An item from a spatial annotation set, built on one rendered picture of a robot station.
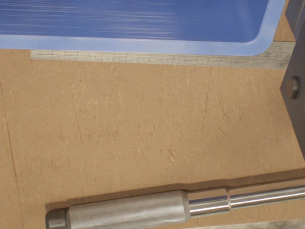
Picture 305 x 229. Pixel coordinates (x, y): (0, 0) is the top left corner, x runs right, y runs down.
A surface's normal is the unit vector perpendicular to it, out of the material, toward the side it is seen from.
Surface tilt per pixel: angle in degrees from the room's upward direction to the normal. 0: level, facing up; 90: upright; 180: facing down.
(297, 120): 90
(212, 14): 90
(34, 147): 0
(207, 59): 0
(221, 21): 90
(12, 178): 0
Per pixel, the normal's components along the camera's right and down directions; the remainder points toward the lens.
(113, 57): 0.11, 0.71
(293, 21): -0.99, -0.01
